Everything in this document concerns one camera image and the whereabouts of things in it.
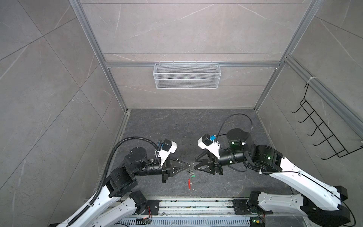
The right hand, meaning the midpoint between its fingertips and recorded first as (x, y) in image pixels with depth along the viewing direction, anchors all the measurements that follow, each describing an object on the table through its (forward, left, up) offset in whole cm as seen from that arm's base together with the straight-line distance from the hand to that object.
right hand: (196, 162), depth 55 cm
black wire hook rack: (+13, -63, -2) cm, 64 cm away
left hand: (-1, +3, +2) cm, 4 cm away
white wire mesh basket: (+67, +2, -3) cm, 67 cm away
